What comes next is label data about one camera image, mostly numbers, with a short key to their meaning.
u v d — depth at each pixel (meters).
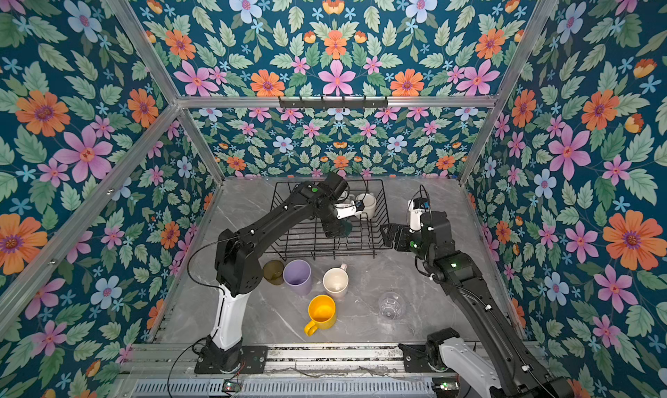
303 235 0.99
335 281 0.86
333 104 0.93
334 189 0.71
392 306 0.82
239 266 0.51
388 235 0.66
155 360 0.75
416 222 0.65
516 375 0.38
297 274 0.84
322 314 0.82
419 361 0.73
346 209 0.79
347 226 0.90
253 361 0.74
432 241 0.54
